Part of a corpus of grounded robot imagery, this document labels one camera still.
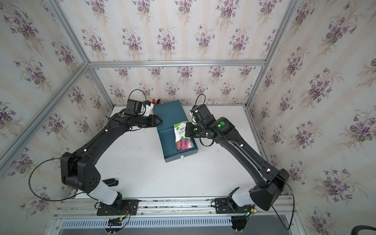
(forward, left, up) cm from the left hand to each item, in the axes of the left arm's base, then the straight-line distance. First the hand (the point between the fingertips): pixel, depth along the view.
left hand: (159, 123), depth 83 cm
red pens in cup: (+27, +7, -8) cm, 29 cm away
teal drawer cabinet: (+6, -6, +2) cm, 9 cm away
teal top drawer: (-7, -4, -4) cm, 9 cm away
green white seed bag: (-15, -13, +3) cm, 20 cm away
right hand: (-11, -16, +7) cm, 20 cm away
